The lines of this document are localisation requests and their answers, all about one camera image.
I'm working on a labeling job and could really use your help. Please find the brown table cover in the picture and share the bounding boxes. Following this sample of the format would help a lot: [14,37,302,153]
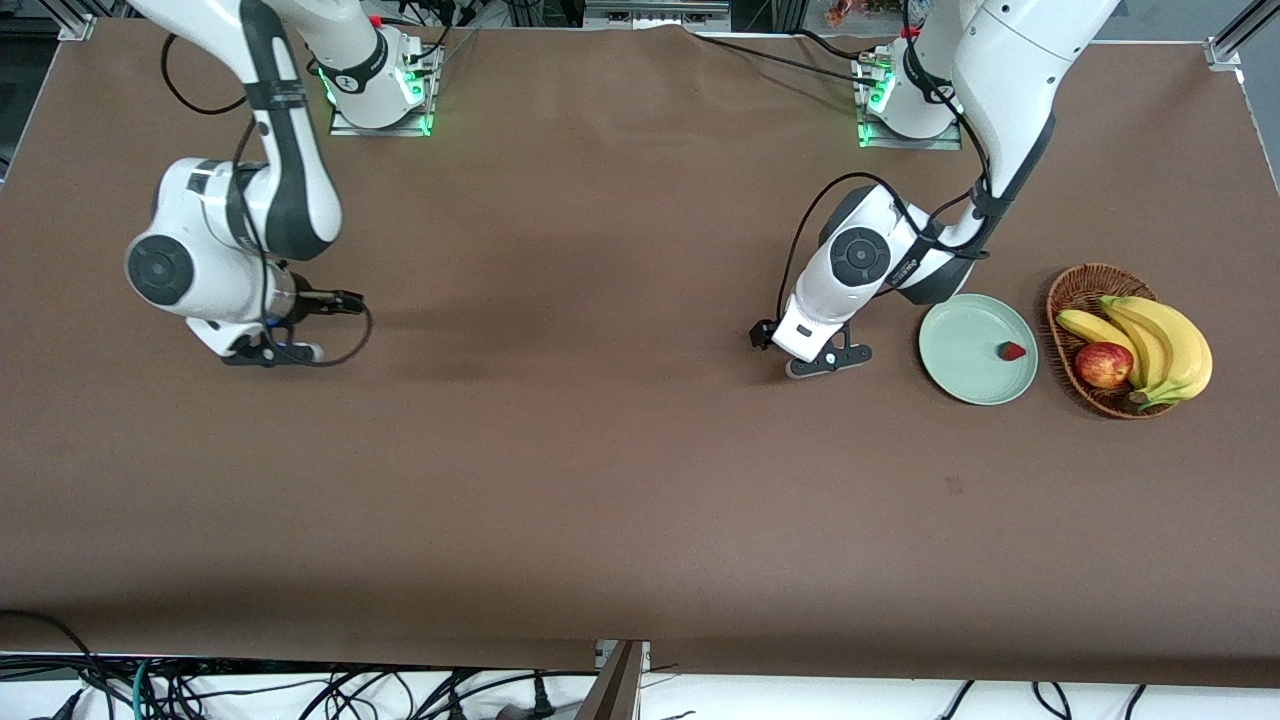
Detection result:
[0,18,1280,689]

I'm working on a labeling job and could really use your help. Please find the black looped cable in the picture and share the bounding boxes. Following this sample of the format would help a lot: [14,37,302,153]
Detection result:
[0,608,116,720]

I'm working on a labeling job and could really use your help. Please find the red apple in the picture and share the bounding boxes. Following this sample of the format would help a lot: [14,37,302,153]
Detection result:
[1074,341,1135,390]

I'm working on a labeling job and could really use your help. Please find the long black cable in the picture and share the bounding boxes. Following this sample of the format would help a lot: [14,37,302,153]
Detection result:
[690,33,881,89]

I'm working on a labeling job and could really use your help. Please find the aluminium profile bar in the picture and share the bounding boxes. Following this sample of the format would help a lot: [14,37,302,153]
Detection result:
[575,640,651,720]

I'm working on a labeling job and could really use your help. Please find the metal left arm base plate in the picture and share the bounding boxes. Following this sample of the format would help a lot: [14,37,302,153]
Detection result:
[855,55,964,152]

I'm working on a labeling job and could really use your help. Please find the light green round plate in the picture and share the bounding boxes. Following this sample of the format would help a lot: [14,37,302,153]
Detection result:
[918,293,1040,407]

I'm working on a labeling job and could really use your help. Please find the yellow banana bunch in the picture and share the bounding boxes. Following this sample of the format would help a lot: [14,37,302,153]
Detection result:
[1056,294,1214,411]

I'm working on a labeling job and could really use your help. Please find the grey metal box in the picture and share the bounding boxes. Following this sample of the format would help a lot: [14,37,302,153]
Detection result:
[583,0,732,31]

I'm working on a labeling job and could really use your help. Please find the brown wicker basket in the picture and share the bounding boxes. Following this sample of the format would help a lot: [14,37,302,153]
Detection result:
[1046,263,1186,420]

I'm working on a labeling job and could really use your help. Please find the short black cable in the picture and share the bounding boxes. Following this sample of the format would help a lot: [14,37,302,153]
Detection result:
[795,28,871,59]

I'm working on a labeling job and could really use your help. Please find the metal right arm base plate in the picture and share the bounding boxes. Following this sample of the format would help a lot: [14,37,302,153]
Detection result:
[329,45,435,138]

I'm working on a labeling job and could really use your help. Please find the aluminium frame corner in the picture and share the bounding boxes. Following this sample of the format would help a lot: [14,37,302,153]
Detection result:
[35,0,97,42]
[1205,0,1280,71]

